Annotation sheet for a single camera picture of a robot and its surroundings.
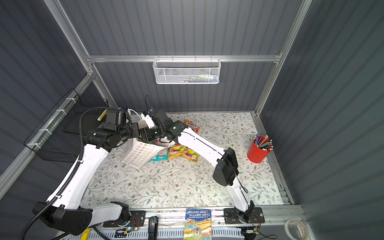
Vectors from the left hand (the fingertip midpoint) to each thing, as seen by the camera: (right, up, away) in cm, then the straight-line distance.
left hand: (136, 127), depth 74 cm
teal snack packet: (+9, -17, +19) cm, 27 cm away
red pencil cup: (+66, -12, +8) cm, 67 cm away
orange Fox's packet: (+17, -15, +20) cm, 31 cm away
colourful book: (+31, -46, -4) cm, 55 cm away
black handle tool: (+10, -45, -7) cm, 47 cm away
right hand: (+3, -4, 0) cm, 5 cm away
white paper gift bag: (0, -14, +3) cm, 14 cm away
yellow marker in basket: (-22, +7, +7) cm, 24 cm away
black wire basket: (-35, -5, -5) cm, 36 cm away
